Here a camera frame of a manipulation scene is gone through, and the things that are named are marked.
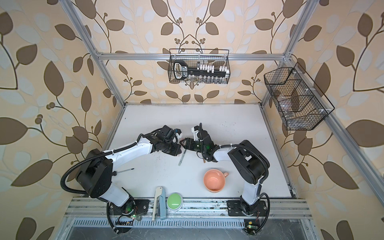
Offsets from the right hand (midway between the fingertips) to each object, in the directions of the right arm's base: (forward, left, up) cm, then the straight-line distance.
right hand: (182, 143), depth 90 cm
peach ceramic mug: (-20, -18, -7) cm, 28 cm away
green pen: (-4, 0, -7) cm, 8 cm away
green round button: (-30, +4, -7) cm, 31 cm away
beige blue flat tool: (-26, +11, -5) cm, 29 cm away
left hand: (-5, 0, +1) cm, 5 cm away
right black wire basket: (+8, -63, +22) cm, 67 cm away
